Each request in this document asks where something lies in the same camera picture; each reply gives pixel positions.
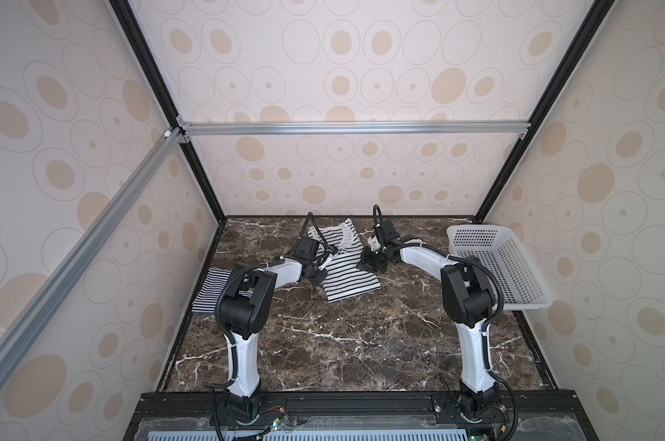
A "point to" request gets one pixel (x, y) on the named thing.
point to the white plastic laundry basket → (516, 282)
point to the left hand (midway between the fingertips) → (326, 267)
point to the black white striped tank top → (343, 279)
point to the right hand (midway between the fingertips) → (367, 263)
